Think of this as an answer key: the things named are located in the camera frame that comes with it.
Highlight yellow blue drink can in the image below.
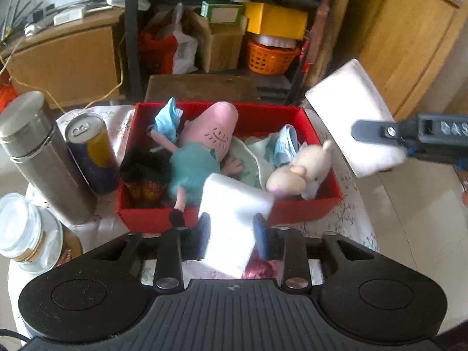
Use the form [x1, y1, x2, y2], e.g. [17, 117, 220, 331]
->
[64, 113, 119, 194]

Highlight brown wooden stool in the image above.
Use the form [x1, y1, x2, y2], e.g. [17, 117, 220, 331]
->
[144, 74, 261, 103]

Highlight orange plastic basket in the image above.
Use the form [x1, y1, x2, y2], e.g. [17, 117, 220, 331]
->
[246, 40, 300, 75]

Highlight white teddy bear plush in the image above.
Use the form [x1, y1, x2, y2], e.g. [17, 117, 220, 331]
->
[266, 140, 334, 200]

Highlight white foam block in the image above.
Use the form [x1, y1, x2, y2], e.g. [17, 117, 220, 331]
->
[305, 59, 407, 178]
[199, 173, 274, 278]

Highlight pink pig plush toy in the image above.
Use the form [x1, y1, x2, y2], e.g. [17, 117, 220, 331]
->
[147, 101, 242, 227]

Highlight blue face mask in box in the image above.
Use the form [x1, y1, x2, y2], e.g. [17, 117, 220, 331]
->
[273, 124, 300, 168]

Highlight wooden tv cabinet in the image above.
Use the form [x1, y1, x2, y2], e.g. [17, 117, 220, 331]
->
[1, 8, 126, 109]

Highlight black wifi router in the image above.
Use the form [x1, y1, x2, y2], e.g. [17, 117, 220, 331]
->
[1, 0, 44, 43]

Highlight stainless steel thermos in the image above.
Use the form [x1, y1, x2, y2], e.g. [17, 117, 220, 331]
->
[1, 91, 97, 224]

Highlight red plastic bag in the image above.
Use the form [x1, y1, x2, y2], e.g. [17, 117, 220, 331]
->
[138, 32, 178, 75]

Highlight white folded cloth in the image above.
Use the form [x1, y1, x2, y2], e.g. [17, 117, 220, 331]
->
[228, 132, 278, 190]

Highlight blue face mask on edge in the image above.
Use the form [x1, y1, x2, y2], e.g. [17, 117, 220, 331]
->
[152, 97, 183, 143]

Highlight yellow cable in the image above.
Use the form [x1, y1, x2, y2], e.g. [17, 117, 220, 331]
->
[0, 32, 125, 114]

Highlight red cardboard box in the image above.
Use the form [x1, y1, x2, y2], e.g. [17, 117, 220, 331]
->
[115, 101, 344, 234]

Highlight wooden wardrobe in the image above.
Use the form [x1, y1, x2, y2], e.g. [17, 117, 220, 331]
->
[333, 0, 467, 119]

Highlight brown cardboard box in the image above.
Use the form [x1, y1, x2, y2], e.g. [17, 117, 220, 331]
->
[184, 10, 244, 74]

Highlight yellow box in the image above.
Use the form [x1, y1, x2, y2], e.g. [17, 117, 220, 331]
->
[244, 2, 308, 40]

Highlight green white box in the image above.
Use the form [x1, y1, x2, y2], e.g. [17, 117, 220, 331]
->
[200, 0, 244, 25]

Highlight glass coffee jar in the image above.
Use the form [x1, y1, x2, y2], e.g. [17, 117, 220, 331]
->
[0, 192, 82, 275]

